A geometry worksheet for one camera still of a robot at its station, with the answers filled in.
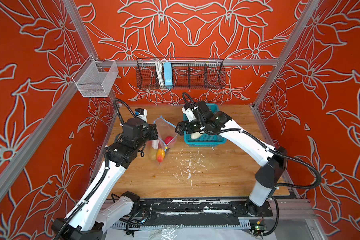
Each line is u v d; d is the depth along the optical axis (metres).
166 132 0.83
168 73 0.89
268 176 0.42
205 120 0.57
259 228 0.68
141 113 0.59
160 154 0.85
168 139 0.83
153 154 0.88
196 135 0.98
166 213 0.73
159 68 0.88
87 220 0.37
